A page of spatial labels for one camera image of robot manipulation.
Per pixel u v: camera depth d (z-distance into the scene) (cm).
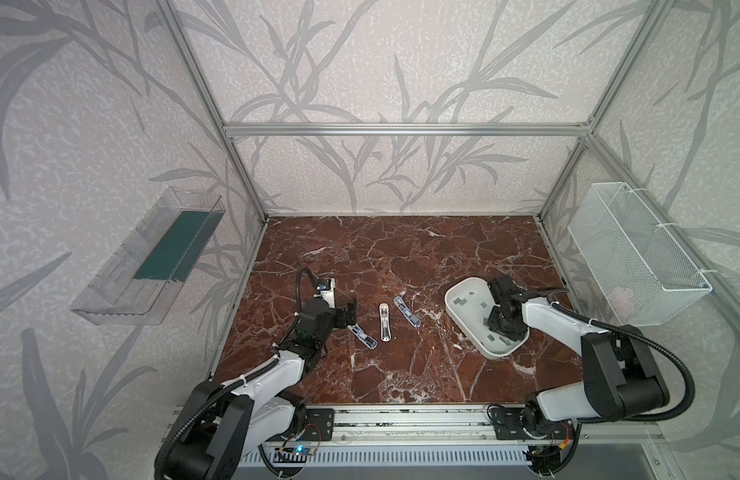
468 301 96
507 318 67
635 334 44
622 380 43
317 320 66
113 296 60
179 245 67
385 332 89
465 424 75
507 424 73
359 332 88
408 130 199
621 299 73
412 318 92
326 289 75
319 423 74
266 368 53
